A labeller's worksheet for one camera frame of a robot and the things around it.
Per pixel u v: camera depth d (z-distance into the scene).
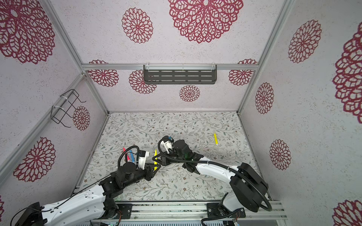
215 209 0.75
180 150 0.61
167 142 0.71
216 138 1.03
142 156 0.68
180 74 0.93
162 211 0.75
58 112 0.73
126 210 0.74
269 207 0.38
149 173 0.67
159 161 0.71
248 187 0.43
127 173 0.58
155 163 0.73
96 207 0.60
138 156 0.67
